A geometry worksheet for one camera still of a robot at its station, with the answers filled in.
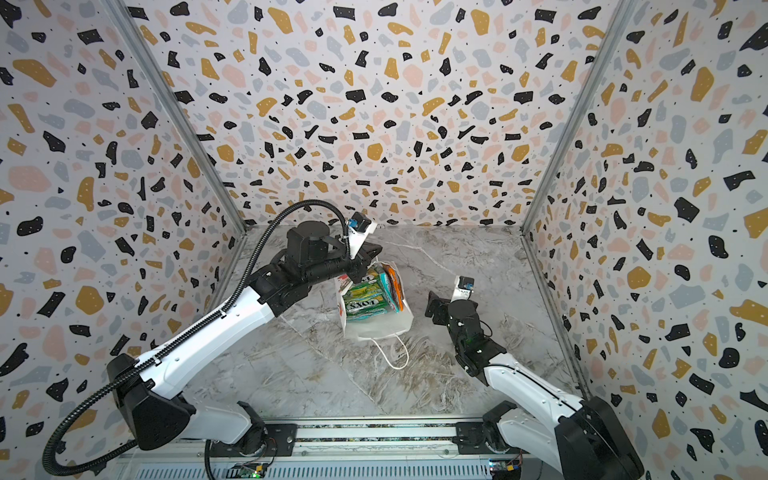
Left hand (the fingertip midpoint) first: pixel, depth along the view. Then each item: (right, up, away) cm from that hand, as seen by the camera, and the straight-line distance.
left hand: (379, 241), depth 68 cm
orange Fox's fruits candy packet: (+3, -11, +20) cm, 24 cm away
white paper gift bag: (-1, -23, +15) cm, 28 cm away
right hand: (+16, -13, +16) cm, 26 cm away
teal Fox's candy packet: (-4, -16, +20) cm, 26 cm away
